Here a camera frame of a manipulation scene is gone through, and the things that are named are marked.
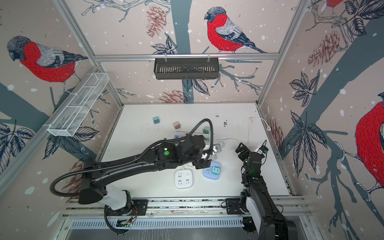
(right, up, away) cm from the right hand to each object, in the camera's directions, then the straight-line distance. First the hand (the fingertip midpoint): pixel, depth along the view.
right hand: (244, 148), depth 85 cm
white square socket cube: (-35, -15, -5) cm, 39 cm away
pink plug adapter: (-43, +12, +20) cm, 49 cm away
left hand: (-23, +4, -18) cm, 30 cm away
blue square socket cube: (-22, -13, -3) cm, 26 cm away
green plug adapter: (-21, +9, +18) cm, 29 cm away
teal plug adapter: (-59, +16, +24) cm, 66 cm away
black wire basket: (-36, +53, +20) cm, 67 cm away
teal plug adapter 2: (-18, -11, -6) cm, 22 cm away
